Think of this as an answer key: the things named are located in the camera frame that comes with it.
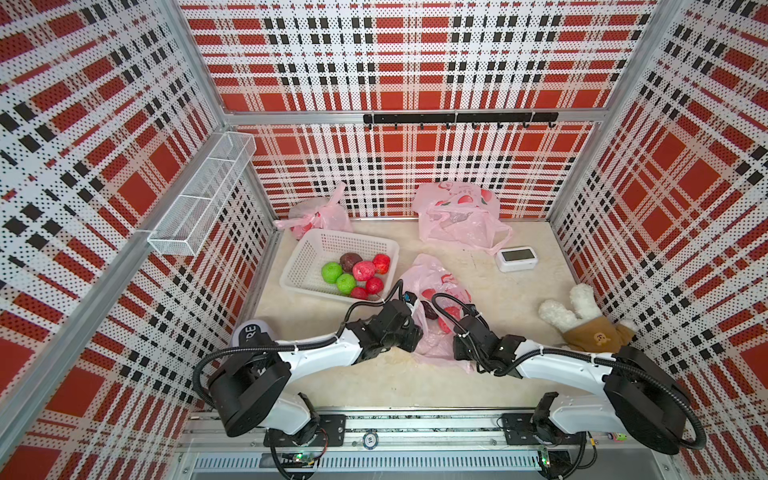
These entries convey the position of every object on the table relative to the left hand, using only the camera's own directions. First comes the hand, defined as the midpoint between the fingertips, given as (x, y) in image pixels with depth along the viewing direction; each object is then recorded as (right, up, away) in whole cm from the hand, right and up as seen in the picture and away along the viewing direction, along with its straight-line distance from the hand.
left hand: (421, 331), depth 85 cm
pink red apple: (-18, +17, +11) cm, 27 cm away
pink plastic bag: (-38, +37, +23) cm, 57 cm away
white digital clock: (+36, +20, +21) cm, 46 cm away
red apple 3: (-19, +10, +9) cm, 23 cm away
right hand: (+12, -4, +3) cm, 13 cm away
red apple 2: (-15, +12, +11) cm, 22 cm away
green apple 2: (-24, +13, +11) cm, 29 cm away
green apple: (-29, +16, +13) cm, 36 cm away
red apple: (-13, +19, +15) cm, 27 cm away
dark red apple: (-24, +20, +15) cm, 34 cm away
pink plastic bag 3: (+18, +38, +34) cm, 54 cm away
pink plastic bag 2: (+4, +12, -8) cm, 15 cm away
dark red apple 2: (+3, +5, +2) cm, 6 cm away
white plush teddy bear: (+47, +1, +1) cm, 47 cm away
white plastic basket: (-40, +16, +16) cm, 46 cm away
